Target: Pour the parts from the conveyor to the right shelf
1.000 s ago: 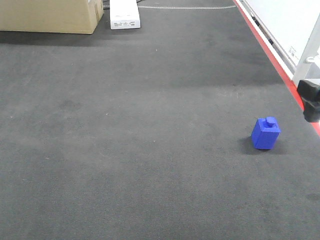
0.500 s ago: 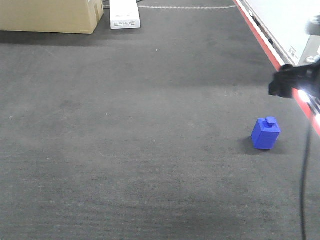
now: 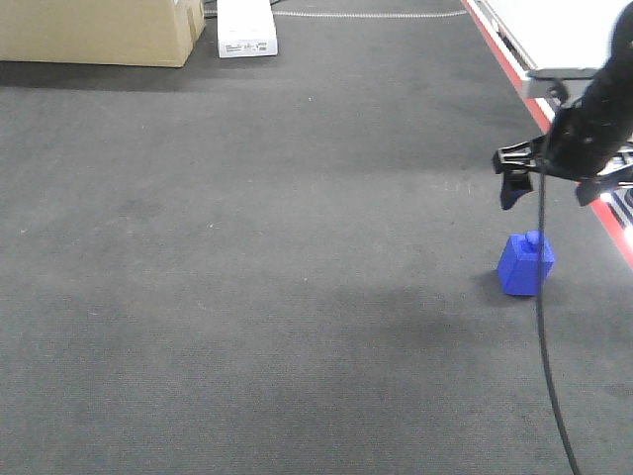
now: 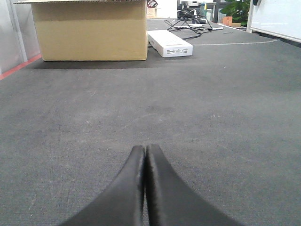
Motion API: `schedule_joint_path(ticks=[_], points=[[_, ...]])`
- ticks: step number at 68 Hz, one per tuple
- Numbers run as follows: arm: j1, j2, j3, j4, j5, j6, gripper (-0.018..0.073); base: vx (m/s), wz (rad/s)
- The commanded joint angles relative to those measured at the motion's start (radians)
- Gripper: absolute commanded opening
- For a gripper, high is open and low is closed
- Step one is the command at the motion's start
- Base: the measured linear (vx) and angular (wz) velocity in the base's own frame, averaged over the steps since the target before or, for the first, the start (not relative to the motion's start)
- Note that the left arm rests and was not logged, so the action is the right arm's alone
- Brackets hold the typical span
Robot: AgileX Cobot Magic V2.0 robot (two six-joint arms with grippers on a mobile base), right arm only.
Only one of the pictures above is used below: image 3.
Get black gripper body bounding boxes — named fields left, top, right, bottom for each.
left=543, top=100, right=633, bottom=180

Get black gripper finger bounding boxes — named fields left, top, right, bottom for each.
left=575, top=165, right=633, bottom=208
left=493, top=141, right=548, bottom=212

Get blue plastic box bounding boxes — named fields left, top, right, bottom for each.
left=497, top=231, right=556, bottom=297

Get white flat box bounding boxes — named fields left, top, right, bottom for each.
left=217, top=0, right=279, bottom=59

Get large brown cardboard box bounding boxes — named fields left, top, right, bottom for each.
left=0, top=0, right=207, bottom=68

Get whiteboard with white post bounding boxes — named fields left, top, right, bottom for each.
left=482, top=0, right=624, bottom=70

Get black hanging cable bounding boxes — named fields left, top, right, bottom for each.
left=535, top=81, right=584, bottom=475

